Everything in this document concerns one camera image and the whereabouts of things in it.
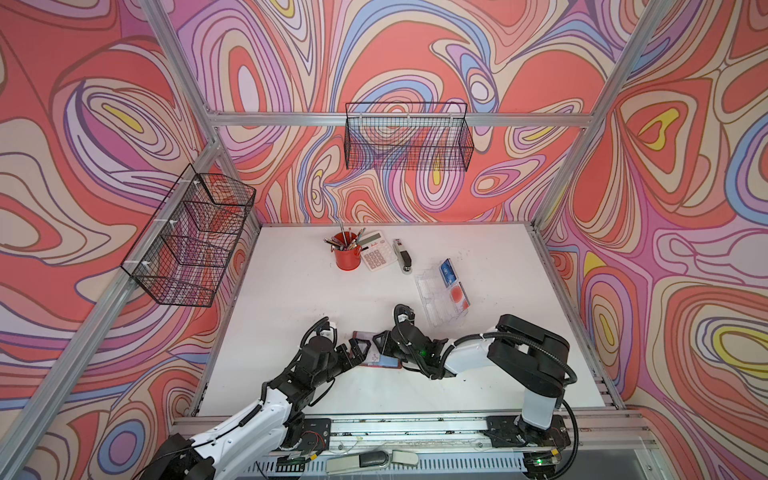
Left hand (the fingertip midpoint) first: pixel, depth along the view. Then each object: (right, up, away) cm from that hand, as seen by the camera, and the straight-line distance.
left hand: (367, 349), depth 83 cm
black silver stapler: (+11, +26, +21) cm, 35 cm away
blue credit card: (+25, +21, +11) cm, 35 cm away
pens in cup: (-8, +30, +12) cm, 33 cm away
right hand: (+3, 0, +5) cm, 6 cm away
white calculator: (+2, +27, +25) cm, 37 cm away
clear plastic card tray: (+23, +14, +10) cm, 29 cm away
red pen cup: (-9, +25, +23) cm, 35 cm away
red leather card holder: (+2, -3, +1) cm, 3 cm away
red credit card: (+27, +14, +4) cm, 31 cm away
